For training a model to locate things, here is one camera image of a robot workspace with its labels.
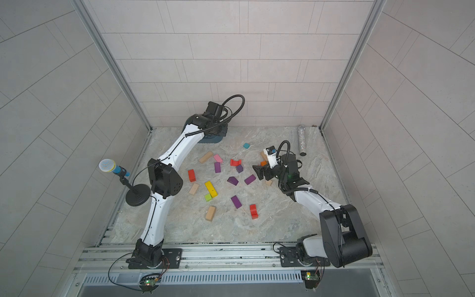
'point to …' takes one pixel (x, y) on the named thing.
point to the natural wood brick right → (263, 156)
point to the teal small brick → (246, 145)
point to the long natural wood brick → (206, 157)
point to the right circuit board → (311, 278)
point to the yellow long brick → (211, 189)
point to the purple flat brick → (236, 202)
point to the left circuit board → (148, 284)
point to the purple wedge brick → (233, 180)
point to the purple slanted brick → (250, 179)
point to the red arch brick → (235, 163)
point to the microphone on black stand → (138, 196)
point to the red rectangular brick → (192, 176)
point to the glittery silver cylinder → (302, 132)
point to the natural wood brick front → (209, 214)
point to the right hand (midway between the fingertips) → (262, 161)
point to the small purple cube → (239, 168)
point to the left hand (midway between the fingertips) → (226, 127)
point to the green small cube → (208, 197)
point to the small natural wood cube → (268, 182)
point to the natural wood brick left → (193, 189)
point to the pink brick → (218, 158)
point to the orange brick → (263, 163)
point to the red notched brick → (253, 211)
